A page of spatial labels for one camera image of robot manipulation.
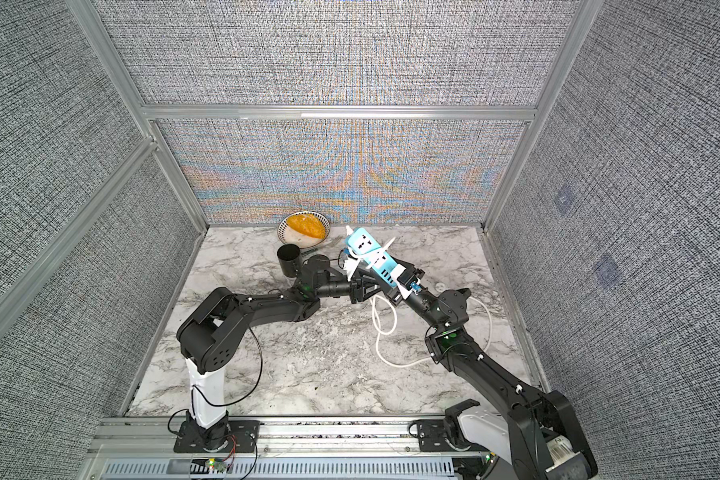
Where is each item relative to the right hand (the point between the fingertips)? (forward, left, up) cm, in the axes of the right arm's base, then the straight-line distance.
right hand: (384, 254), depth 69 cm
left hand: (+1, -2, -14) cm, 14 cm away
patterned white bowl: (+33, +32, -31) cm, 55 cm away
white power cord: (-14, -13, -32) cm, 37 cm away
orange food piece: (+35, +25, -27) cm, 51 cm away
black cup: (+17, +29, -25) cm, 42 cm away
